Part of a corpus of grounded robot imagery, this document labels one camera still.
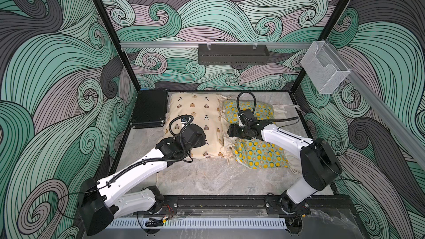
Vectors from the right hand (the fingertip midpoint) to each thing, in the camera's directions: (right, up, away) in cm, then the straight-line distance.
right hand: (231, 133), depth 90 cm
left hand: (-19, +2, -13) cm, 23 cm away
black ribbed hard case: (-51, +13, +14) cm, 54 cm away
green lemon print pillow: (+12, -10, -2) cm, 16 cm away
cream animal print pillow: (-13, +12, +8) cm, 20 cm away
